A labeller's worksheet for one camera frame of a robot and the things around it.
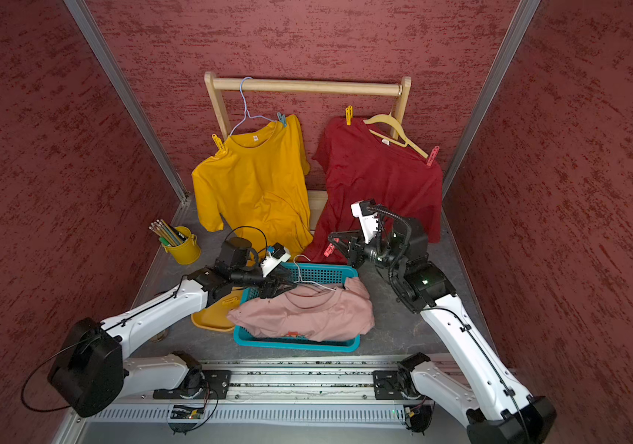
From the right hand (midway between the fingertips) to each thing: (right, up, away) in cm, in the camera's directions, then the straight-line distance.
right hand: (329, 243), depth 65 cm
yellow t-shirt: (-24, +17, +26) cm, 39 cm away
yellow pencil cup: (-50, -6, +30) cm, 59 cm away
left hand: (-11, -13, +14) cm, 22 cm away
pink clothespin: (0, -1, 0) cm, 2 cm away
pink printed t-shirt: (-3, -21, +11) cm, 24 cm away
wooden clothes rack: (-5, +15, +52) cm, 55 cm away
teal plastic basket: (+1, -13, +25) cm, 28 cm away
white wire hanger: (-9, -13, +18) cm, 24 cm away
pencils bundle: (-54, 0, +26) cm, 60 cm away
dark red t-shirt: (+11, +24, +24) cm, 36 cm away
